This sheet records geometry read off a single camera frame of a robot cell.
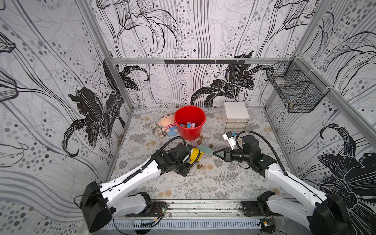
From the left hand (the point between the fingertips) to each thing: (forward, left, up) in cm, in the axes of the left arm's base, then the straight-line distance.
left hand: (187, 172), depth 76 cm
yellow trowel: (+27, +4, +5) cm, 28 cm away
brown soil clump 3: (+21, -15, -9) cm, 27 cm away
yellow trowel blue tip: (+24, 0, +9) cm, 26 cm away
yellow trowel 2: (+10, -5, -2) cm, 12 cm away
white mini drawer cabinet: (+37, -30, +4) cm, 48 cm away
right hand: (+8, -15, +7) cm, 18 cm away
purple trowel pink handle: (+25, -2, +9) cm, 27 cm away
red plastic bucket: (+35, -3, +7) cm, 36 cm away
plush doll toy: (+34, +16, -4) cm, 38 cm away
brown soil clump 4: (+8, -7, -10) cm, 14 cm away
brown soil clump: (+29, -9, -10) cm, 32 cm away
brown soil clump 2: (+24, -7, -10) cm, 27 cm away
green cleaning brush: (+10, -10, +7) cm, 16 cm away
